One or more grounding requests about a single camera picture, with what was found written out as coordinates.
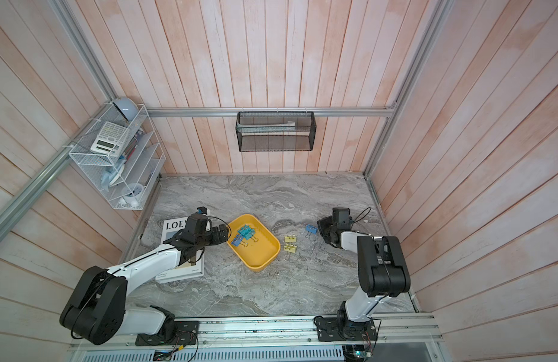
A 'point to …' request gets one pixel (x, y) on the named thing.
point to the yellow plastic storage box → (252, 242)
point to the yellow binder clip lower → (289, 247)
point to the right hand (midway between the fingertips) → (317, 220)
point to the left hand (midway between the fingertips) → (219, 233)
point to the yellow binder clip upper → (290, 239)
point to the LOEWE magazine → (170, 227)
